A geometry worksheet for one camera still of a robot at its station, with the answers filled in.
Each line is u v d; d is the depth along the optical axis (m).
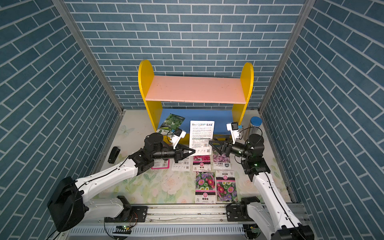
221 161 0.91
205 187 0.82
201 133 0.68
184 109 1.27
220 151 0.62
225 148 0.61
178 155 0.63
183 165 0.91
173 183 0.84
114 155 0.93
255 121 0.89
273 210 0.44
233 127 0.62
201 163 0.91
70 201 0.39
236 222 0.72
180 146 0.66
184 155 0.68
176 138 0.65
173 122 0.94
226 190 0.81
